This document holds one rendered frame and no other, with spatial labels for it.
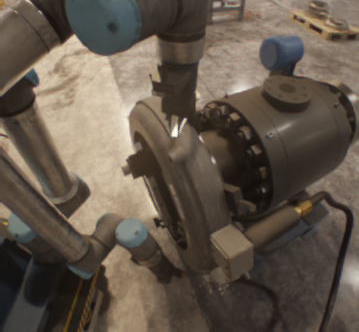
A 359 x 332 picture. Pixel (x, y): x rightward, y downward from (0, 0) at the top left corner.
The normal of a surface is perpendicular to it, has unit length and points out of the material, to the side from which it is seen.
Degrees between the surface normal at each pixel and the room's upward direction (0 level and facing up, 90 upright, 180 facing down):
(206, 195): 41
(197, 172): 33
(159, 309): 0
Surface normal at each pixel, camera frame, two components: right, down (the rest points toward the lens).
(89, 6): -0.57, 0.63
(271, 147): 0.26, -0.15
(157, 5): 0.75, 0.33
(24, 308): -0.01, -0.67
